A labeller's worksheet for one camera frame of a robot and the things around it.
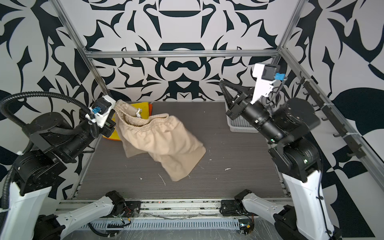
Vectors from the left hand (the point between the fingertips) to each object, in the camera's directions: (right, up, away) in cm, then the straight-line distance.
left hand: (111, 100), depth 49 cm
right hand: (+34, +4, -9) cm, 35 cm away
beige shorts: (+15, -14, +14) cm, 25 cm away
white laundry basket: (+56, -10, +45) cm, 72 cm away
